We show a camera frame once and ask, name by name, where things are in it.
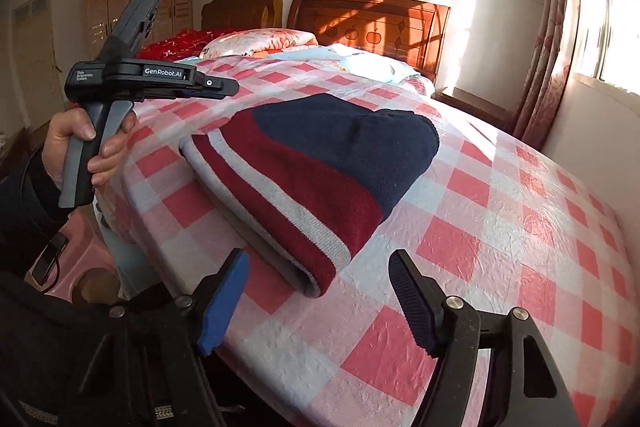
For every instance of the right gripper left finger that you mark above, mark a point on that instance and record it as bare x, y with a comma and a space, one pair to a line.
199, 322

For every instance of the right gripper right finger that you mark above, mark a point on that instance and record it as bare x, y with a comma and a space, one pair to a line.
524, 386

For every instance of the red grey striped sweater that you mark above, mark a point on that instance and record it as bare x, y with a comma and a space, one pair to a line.
307, 182

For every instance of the beige door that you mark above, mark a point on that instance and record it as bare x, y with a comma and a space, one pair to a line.
35, 62

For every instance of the red blanket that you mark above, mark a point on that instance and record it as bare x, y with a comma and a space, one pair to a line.
187, 43

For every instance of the wooden wardrobe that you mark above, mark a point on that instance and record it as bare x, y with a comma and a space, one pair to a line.
157, 20

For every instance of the pink plastic stool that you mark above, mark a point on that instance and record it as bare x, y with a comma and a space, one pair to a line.
77, 266

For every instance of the pink floral quilt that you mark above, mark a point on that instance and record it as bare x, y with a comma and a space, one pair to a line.
254, 41

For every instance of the pink checkered bed sheet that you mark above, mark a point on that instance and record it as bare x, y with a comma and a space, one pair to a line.
492, 220

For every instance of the light blue floral quilt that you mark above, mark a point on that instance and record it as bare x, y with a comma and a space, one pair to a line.
357, 62

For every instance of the dark wooden nightstand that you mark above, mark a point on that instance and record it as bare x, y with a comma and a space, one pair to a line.
474, 106

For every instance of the orange wooden headboard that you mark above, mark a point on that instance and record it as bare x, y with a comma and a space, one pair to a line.
410, 31

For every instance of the pink floral curtain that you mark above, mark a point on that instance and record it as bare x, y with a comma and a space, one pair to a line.
548, 73

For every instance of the barred window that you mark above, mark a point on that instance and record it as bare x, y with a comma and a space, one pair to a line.
608, 43

